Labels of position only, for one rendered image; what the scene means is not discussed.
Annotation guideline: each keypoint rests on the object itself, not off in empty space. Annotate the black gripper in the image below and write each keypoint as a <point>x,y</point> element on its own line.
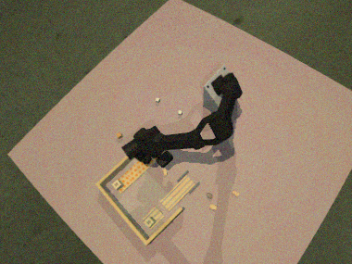
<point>163,159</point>

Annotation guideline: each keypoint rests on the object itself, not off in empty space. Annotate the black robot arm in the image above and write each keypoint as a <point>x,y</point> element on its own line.
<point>152,142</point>

